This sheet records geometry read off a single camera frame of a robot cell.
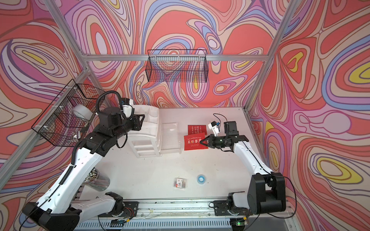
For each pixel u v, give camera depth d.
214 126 0.76
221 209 0.73
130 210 0.72
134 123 0.61
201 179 0.83
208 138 0.75
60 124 0.71
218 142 0.71
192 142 0.82
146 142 0.76
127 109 0.59
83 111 0.74
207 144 0.71
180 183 0.80
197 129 1.07
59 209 0.38
